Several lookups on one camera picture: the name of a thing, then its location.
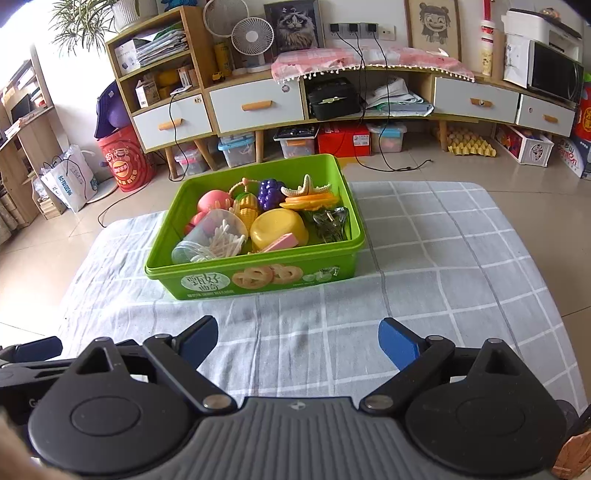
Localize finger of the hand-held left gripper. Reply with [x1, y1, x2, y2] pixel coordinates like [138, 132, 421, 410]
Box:
[0, 337, 75, 381]

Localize clear storage box blue lid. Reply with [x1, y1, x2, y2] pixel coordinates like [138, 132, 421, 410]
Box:
[218, 134, 256, 168]

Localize wooden desk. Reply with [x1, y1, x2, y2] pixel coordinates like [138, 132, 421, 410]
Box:
[0, 60, 63, 236]

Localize framed cartoon picture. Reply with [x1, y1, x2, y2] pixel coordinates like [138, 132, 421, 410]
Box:
[405, 0, 461, 63]

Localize clear storage box white lid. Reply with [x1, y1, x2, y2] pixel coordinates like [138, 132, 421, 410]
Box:
[367, 122, 408, 153]

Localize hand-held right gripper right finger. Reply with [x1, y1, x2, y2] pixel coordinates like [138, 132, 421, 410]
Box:
[359, 318, 543, 415]

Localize black case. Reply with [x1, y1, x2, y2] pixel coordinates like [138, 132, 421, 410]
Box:
[307, 78, 363, 121]

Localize yellow egg tray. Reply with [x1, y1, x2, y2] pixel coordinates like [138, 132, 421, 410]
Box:
[445, 127, 499, 158]

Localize purple toy grapes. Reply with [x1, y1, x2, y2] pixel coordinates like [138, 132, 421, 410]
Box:
[257, 179, 286, 210]

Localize orange yellow toy fruit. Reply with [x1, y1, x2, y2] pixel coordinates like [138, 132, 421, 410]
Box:
[281, 191, 341, 212]

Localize wooden shelf cabinet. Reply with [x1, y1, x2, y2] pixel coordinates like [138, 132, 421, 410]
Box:
[105, 6, 219, 178]

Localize grey checked blanket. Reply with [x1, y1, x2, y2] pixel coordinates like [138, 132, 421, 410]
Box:
[55, 181, 589, 416]

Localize beige starfish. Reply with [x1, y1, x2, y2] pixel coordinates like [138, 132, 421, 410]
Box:
[281, 174, 333, 199]

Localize dark metal parts bundle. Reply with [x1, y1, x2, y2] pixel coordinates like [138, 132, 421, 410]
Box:
[311, 207, 350, 243]

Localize white printer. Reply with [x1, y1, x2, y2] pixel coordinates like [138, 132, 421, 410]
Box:
[501, 8, 583, 42]

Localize pink square box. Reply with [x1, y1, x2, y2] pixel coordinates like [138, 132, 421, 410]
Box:
[259, 233, 310, 254]

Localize potted plant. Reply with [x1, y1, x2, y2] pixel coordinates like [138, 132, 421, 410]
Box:
[51, 0, 141, 44]

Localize pink table runner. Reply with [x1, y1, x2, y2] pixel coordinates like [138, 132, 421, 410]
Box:
[271, 46, 476, 86]

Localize green plastic box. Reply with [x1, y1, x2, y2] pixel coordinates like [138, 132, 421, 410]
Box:
[144, 154, 366, 301]

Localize clear storage box pink lid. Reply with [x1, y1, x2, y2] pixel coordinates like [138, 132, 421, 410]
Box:
[173, 145, 208, 176]

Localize yellow bottle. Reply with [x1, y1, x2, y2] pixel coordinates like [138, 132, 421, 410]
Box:
[213, 41, 234, 77]

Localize clear storage box black lid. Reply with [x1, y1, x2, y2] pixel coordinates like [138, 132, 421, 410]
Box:
[273, 127, 319, 160]

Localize white red printed carton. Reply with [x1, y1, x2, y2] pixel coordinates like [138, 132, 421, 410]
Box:
[554, 134, 591, 178]

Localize white desk fan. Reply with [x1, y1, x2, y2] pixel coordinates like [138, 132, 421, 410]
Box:
[231, 17, 274, 75]

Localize framed cat picture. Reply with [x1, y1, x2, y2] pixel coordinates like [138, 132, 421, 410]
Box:
[264, 0, 325, 54]

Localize white paper bag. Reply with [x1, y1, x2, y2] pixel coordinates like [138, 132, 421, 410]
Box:
[41, 145, 100, 213]

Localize wooden television stand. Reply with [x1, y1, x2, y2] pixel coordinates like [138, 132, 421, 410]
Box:
[205, 65, 580, 160]

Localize pink pig toy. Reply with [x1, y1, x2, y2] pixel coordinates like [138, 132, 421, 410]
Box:
[185, 189, 235, 234]

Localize white toy crate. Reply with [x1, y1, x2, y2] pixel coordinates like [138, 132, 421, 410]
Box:
[494, 124, 555, 166]

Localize red gift box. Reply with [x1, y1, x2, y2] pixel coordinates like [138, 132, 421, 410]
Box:
[573, 83, 591, 148]

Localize stack of papers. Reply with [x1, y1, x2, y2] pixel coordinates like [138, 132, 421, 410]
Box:
[367, 78, 435, 116]

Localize purple cloth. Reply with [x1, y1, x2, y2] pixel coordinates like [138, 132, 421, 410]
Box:
[95, 80, 134, 139]

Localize tall red white bottle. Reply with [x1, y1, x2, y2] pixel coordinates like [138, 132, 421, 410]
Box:
[479, 0, 497, 77]

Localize white drawer orange handle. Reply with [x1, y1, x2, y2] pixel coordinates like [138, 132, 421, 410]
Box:
[209, 78, 305, 134]
[516, 95, 575, 138]
[434, 76, 520, 124]
[133, 95, 214, 152]

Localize clear cotton swab jar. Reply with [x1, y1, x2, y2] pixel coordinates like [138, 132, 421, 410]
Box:
[172, 209, 249, 265]

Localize microwave oven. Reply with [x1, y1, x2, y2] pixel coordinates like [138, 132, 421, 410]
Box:
[526, 41, 585, 109]

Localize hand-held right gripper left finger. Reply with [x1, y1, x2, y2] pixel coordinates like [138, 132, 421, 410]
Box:
[51, 315, 237, 414]

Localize red printed bucket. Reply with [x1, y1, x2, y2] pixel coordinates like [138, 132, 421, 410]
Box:
[96, 124, 157, 192]

